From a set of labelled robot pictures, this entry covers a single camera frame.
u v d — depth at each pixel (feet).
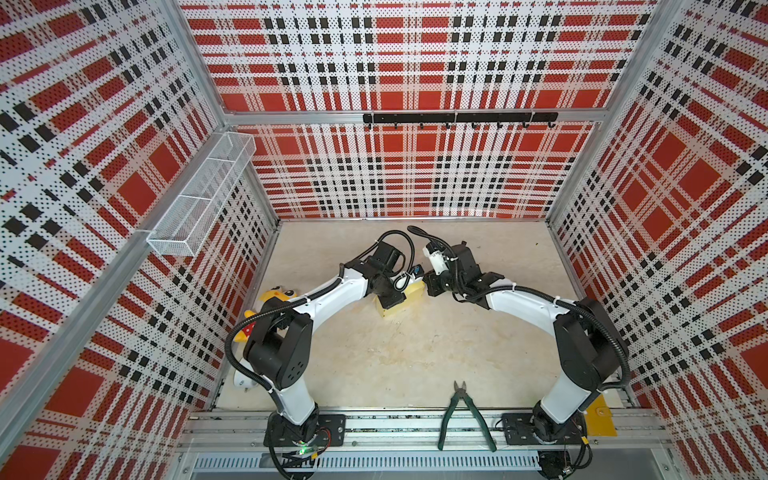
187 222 3.06
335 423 2.47
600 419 2.44
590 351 1.51
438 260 2.63
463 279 2.27
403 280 2.57
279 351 1.51
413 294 2.88
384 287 2.23
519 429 2.40
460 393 2.60
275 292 3.04
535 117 2.90
